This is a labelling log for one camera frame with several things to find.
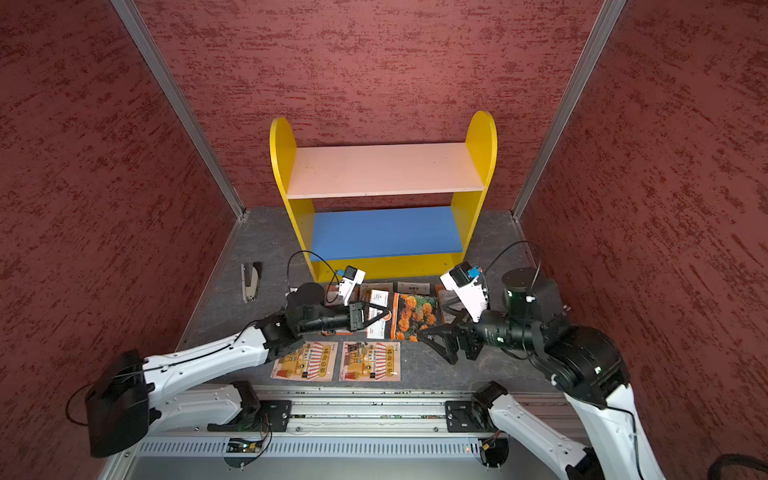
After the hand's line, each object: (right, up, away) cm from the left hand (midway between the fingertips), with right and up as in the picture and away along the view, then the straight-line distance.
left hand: (386, 319), depth 68 cm
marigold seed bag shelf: (+6, +1, +2) cm, 7 cm away
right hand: (+9, +2, -14) cm, 16 cm away
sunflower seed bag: (-23, -16, +15) cm, 31 cm away
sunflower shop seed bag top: (-2, +6, +1) cm, 7 cm away
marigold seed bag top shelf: (+5, +3, +29) cm, 30 cm away
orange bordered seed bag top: (-12, +6, -3) cm, 14 cm away
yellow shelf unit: (-2, +29, +34) cm, 45 cm away
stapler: (-47, +7, +32) cm, 57 cm away
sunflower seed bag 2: (-5, -16, +15) cm, 22 cm away
